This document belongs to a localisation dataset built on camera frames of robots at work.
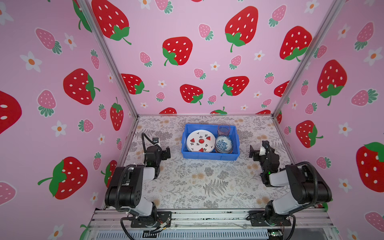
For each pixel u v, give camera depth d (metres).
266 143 0.79
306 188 0.45
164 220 0.73
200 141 1.01
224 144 0.93
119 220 0.66
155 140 0.83
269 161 0.69
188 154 0.95
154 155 0.74
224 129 1.03
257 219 0.73
